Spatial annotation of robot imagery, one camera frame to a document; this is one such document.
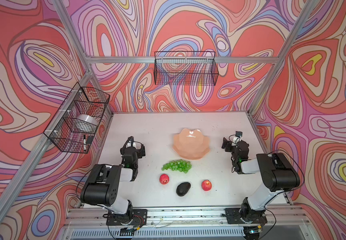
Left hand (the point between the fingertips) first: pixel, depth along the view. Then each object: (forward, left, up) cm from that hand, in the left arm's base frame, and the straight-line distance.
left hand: (135, 144), depth 93 cm
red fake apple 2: (-25, -43, -3) cm, 49 cm away
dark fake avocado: (-26, -29, -6) cm, 40 cm away
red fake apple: (-21, -19, -3) cm, 29 cm away
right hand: (+3, -63, -2) cm, 63 cm away
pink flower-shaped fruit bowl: (+4, -37, -8) cm, 38 cm away
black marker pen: (-11, +19, +19) cm, 29 cm away
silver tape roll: (-5, +17, +27) cm, 33 cm away
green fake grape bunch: (-14, -28, -3) cm, 31 cm away
